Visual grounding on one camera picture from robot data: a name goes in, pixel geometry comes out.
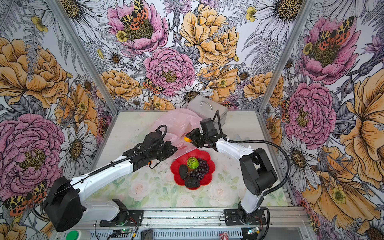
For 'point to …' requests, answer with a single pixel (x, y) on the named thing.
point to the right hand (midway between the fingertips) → (186, 141)
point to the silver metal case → (207, 108)
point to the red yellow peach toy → (188, 140)
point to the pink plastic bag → (178, 122)
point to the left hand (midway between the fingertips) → (177, 152)
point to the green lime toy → (192, 163)
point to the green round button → (72, 235)
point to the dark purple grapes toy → (203, 168)
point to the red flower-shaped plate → (182, 160)
